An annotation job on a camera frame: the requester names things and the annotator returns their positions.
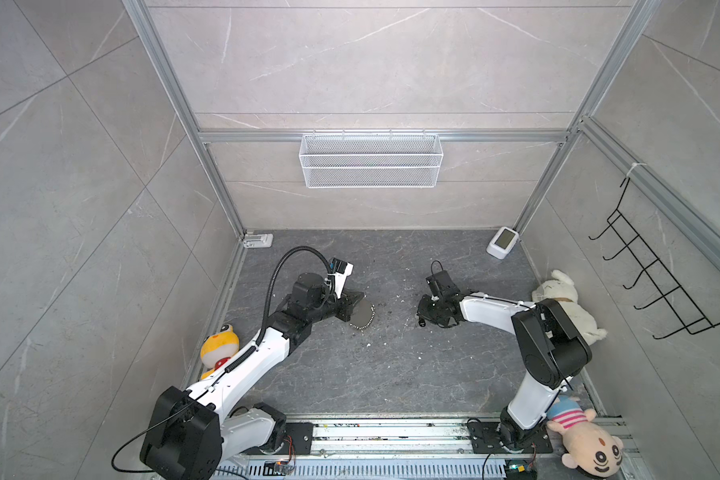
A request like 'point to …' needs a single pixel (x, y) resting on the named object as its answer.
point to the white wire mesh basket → (371, 161)
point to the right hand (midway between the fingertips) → (419, 309)
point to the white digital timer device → (502, 242)
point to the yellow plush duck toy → (217, 347)
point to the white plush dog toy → (561, 286)
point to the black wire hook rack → (689, 316)
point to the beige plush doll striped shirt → (590, 448)
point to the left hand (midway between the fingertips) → (362, 288)
